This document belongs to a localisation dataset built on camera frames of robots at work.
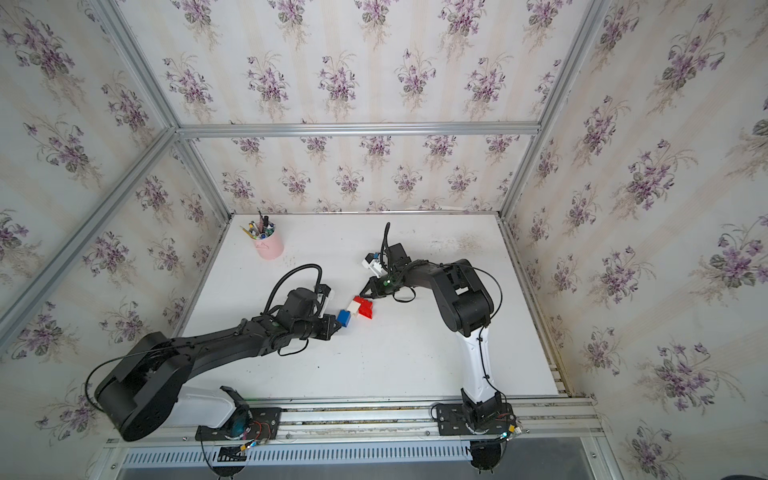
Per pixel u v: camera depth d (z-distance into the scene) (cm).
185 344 48
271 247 101
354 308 91
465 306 56
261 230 104
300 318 69
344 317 91
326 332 75
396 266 84
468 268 59
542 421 75
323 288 79
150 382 42
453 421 73
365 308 92
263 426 72
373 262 93
